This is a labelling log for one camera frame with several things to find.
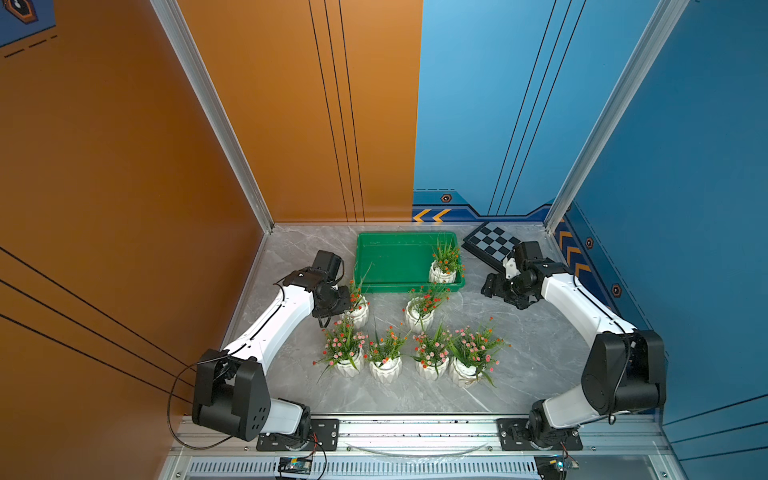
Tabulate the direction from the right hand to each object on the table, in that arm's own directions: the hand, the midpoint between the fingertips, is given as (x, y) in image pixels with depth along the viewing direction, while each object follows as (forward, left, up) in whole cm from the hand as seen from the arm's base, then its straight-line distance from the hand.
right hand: (493, 292), depth 89 cm
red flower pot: (-7, +40, +3) cm, 41 cm away
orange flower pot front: (-21, +32, 0) cm, 38 cm away
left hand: (-4, +44, +1) cm, 44 cm away
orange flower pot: (+8, +14, +4) cm, 17 cm away
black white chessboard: (+25, -6, -6) cm, 26 cm away
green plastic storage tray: (+23, +25, -14) cm, 37 cm away
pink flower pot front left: (-20, +42, +4) cm, 47 cm away
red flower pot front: (-21, +21, +6) cm, 30 cm away
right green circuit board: (-42, -8, -12) cm, 44 cm away
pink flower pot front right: (-21, +10, +4) cm, 23 cm away
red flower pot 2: (-6, +22, +1) cm, 23 cm away
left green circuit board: (-42, +53, -11) cm, 68 cm away
